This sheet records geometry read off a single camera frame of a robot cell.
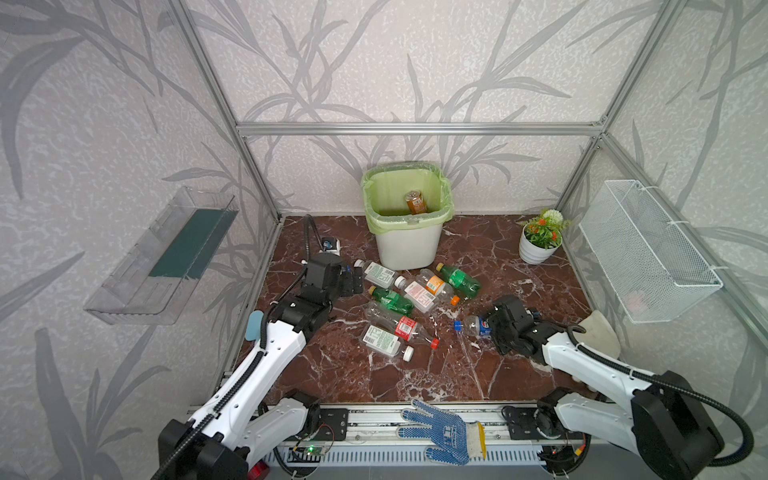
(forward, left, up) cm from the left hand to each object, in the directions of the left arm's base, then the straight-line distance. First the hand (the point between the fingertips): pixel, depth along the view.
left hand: (347, 261), depth 79 cm
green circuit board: (-40, +6, -22) cm, 46 cm away
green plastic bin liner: (+31, -9, -1) cm, 32 cm away
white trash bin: (+16, -17, -16) cm, 28 cm away
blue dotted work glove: (-38, -29, -20) cm, 52 cm away
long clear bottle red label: (-11, -15, -16) cm, 25 cm away
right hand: (-6, -39, -18) cm, 44 cm away
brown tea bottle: (+27, -19, -4) cm, 33 cm away
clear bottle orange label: (+2, -26, -17) cm, 31 cm away
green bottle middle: (-1, -12, -20) cm, 23 cm away
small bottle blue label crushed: (-9, -36, -21) cm, 43 cm away
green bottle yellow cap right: (+5, -34, -19) cm, 39 cm away
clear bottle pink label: (0, -19, -18) cm, 27 cm away
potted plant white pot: (+15, -59, -16) cm, 63 cm away
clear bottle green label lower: (-15, -9, -19) cm, 25 cm away
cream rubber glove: (-11, -74, -21) cm, 78 cm away
